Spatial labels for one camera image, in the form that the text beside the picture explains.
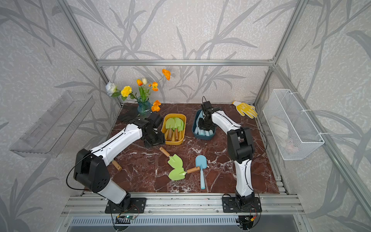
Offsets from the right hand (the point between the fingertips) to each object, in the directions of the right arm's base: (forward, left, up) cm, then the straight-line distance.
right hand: (200, 127), depth 98 cm
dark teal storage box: (+10, +1, +2) cm, 10 cm away
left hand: (-16, +24, +6) cm, 29 cm away
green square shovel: (+2, +18, -2) cm, 18 cm away
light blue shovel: (-22, 0, -6) cm, 23 cm away
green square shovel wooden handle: (-29, +14, -6) cm, 33 cm away
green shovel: (-21, +17, -8) cm, 28 cm away
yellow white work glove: (+22, -38, -6) cm, 44 cm away
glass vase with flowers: (+13, +39, +9) cm, 42 cm away
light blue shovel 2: (-4, 0, 0) cm, 4 cm away
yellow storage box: (+1, +13, -3) cm, 14 cm away
